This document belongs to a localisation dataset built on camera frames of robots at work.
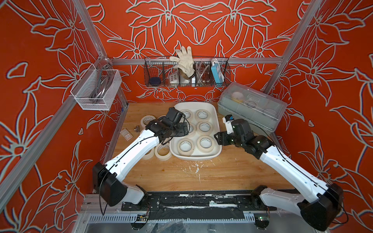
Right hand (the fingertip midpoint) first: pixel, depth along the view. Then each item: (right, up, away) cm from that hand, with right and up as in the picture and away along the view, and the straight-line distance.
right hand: (217, 134), depth 76 cm
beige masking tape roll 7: (-16, -13, +12) cm, 24 cm away
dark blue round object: (-39, +35, +24) cm, 57 cm away
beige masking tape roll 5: (-11, 0, +24) cm, 26 cm away
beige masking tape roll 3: (-15, +12, +34) cm, 39 cm away
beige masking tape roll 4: (-4, +10, +34) cm, 36 cm away
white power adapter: (-25, +35, +18) cm, 46 cm away
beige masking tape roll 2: (-40, -14, +11) cm, 44 cm away
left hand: (-20, +3, +2) cm, 20 cm away
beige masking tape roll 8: (-4, -9, +18) cm, 21 cm away
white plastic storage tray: (+3, +7, +21) cm, 23 cm away
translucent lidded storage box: (+20, +18, +18) cm, 33 cm away
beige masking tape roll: (-31, -16, +11) cm, 37 cm away
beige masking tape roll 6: (-3, +1, +26) cm, 27 cm away
